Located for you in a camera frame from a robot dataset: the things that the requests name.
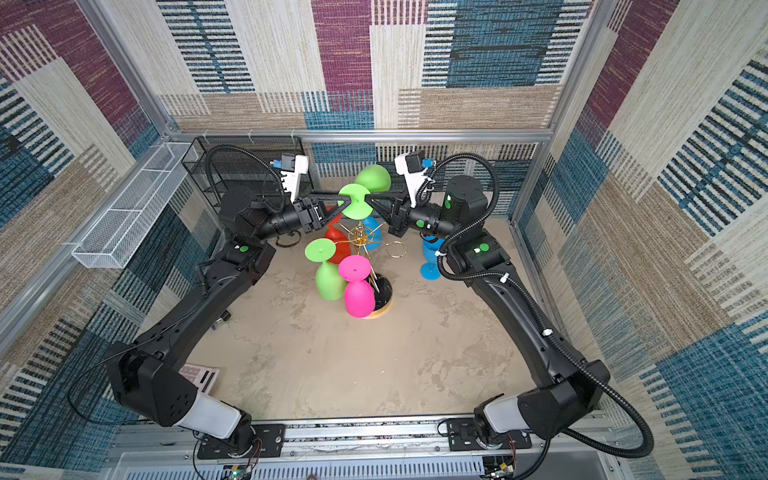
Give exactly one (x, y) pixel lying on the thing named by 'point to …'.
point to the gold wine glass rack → (361, 236)
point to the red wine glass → (336, 233)
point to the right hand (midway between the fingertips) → (367, 203)
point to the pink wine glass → (359, 291)
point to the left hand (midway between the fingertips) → (351, 197)
